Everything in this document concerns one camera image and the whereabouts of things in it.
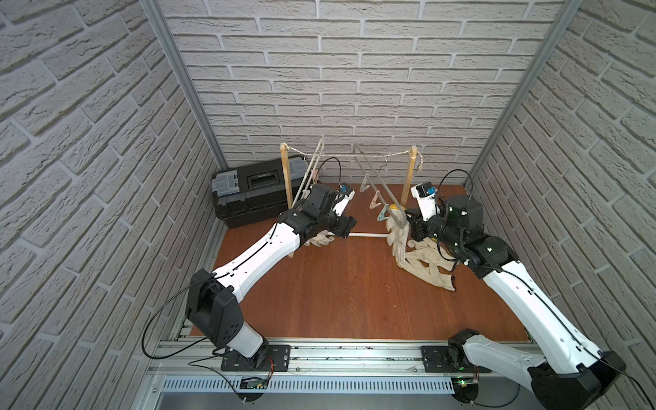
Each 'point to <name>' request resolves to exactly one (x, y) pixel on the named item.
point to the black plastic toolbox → (257, 193)
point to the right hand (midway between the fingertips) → (408, 209)
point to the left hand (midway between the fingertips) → (351, 212)
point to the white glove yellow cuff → (323, 238)
